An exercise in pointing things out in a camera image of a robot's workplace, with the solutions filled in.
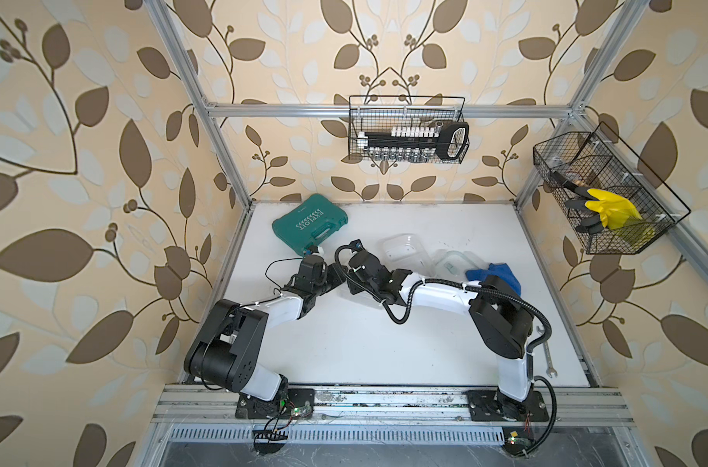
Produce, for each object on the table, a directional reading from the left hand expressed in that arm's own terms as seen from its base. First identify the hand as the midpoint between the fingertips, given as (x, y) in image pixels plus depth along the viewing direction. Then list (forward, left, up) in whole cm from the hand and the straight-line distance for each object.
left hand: (341, 268), depth 92 cm
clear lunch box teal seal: (+12, -22, -7) cm, 26 cm away
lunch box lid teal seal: (+7, -39, -7) cm, 40 cm away
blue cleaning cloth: (+3, -53, -5) cm, 53 cm away
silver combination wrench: (-28, -60, -8) cm, 67 cm away
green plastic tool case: (+22, +13, -3) cm, 26 cm away
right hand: (-2, -4, -1) cm, 4 cm away
